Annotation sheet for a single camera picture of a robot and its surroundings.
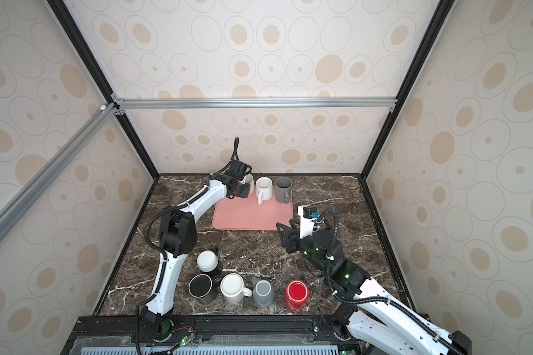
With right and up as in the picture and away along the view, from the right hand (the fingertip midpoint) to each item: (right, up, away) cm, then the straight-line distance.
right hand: (285, 223), depth 70 cm
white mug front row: (-18, -23, +6) cm, 30 cm away
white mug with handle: (-8, +12, +33) cm, 36 cm away
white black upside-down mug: (-27, -15, +10) cm, 33 cm away
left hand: (-15, +14, +31) cm, 37 cm away
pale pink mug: (-14, +17, +33) cm, 40 cm away
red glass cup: (+4, -25, +4) cm, 25 cm away
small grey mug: (-7, -24, +3) cm, 25 cm away
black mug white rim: (-28, -23, +5) cm, 36 cm away
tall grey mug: (+1, +12, +31) cm, 33 cm away
